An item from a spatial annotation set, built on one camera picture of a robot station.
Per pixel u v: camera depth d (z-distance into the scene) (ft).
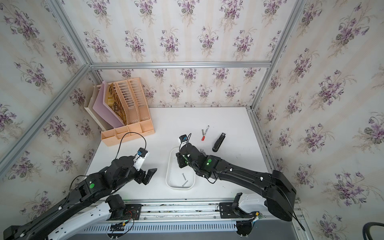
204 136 3.38
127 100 3.72
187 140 2.20
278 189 1.31
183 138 2.18
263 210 1.66
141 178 2.02
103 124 2.97
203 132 3.46
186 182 2.71
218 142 3.21
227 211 2.38
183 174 2.82
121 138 3.20
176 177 2.75
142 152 1.98
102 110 2.80
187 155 1.80
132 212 2.38
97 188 1.55
